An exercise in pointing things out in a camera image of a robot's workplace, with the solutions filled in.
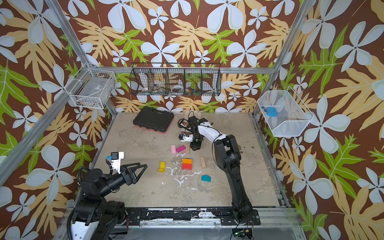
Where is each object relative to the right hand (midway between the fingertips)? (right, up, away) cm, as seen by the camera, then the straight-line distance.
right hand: (194, 143), depth 101 cm
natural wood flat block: (-5, -3, -2) cm, 6 cm away
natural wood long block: (+5, -11, -8) cm, 14 cm away
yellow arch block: (-20, -13, -10) cm, 26 cm away
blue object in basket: (+45, +20, -15) cm, 51 cm away
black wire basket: (-13, +43, -3) cm, 45 cm away
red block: (-6, -13, -11) cm, 18 cm away
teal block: (+6, -19, -15) cm, 25 cm away
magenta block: (-10, -3, -2) cm, 10 cm away
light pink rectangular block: (-14, -4, -2) cm, 15 cm away
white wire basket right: (+52, +17, -22) cm, 59 cm away
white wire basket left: (-61, +34, -14) cm, 72 cm away
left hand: (-25, -6, -34) cm, 42 cm away
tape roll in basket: (-12, +38, -2) cm, 39 cm away
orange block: (-5, -10, -10) cm, 15 cm away
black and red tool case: (-32, +18, +13) cm, 39 cm away
